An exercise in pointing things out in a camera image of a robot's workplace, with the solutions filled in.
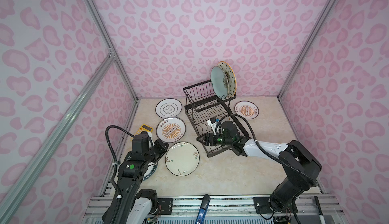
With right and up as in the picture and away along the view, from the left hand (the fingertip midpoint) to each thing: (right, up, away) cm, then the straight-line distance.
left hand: (169, 141), depth 75 cm
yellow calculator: (-23, +3, +26) cm, 35 cm away
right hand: (+15, 0, +6) cm, 17 cm away
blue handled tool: (+16, -31, -7) cm, 35 cm away
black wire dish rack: (+16, +19, +41) cm, 48 cm away
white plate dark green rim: (-12, -17, +9) cm, 23 cm away
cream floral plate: (+4, -13, +15) cm, 20 cm away
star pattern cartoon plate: (+32, +35, +10) cm, 48 cm away
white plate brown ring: (-9, +17, +39) cm, 43 cm away
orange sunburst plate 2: (+50, +16, +38) cm, 65 cm away
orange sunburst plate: (-5, +2, +26) cm, 26 cm away
